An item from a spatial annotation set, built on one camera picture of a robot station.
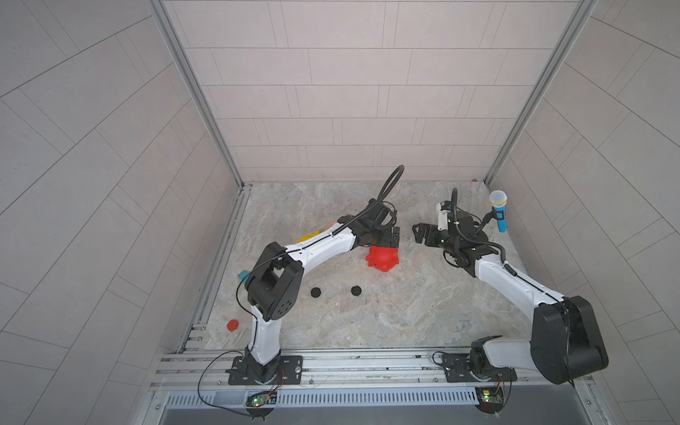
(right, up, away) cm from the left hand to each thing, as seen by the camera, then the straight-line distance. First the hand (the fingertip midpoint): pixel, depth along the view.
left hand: (393, 236), depth 88 cm
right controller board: (+22, -40, -20) cm, 50 cm away
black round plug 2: (-12, -17, -3) cm, 22 cm away
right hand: (+10, +3, 0) cm, 10 cm away
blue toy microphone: (+31, +12, -9) cm, 34 cm away
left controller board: (-36, -37, -25) cm, 57 cm away
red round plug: (-49, -25, -11) cm, 56 cm away
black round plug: (-26, -18, -3) cm, 31 cm away
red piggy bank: (-4, -7, -2) cm, 8 cm away
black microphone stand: (+31, +5, +1) cm, 32 cm away
